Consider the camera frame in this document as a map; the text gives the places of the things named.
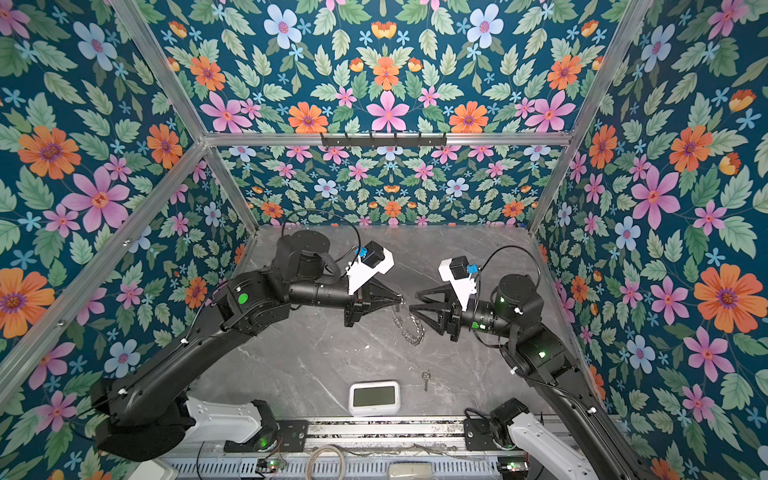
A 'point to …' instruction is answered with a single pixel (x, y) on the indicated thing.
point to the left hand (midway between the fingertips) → (401, 296)
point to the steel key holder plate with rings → (406, 334)
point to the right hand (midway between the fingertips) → (417, 300)
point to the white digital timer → (376, 398)
